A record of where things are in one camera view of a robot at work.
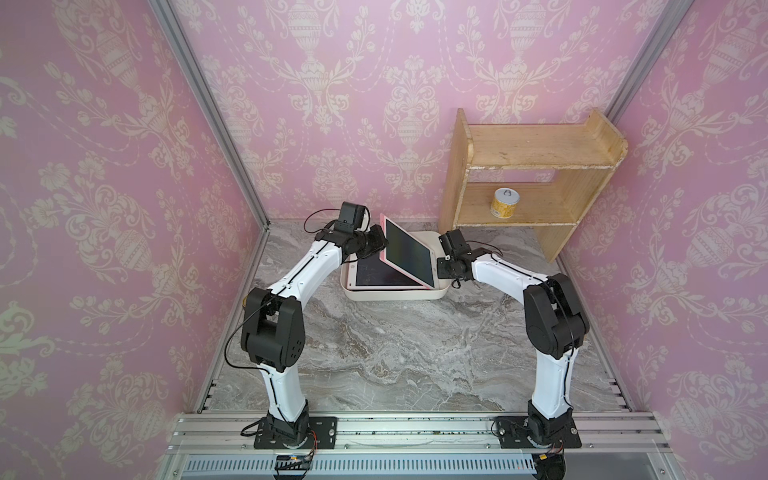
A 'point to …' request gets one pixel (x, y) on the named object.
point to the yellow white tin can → (504, 203)
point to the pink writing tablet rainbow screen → (408, 253)
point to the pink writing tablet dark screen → (371, 272)
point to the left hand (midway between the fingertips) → (390, 242)
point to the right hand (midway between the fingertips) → (448, 267)
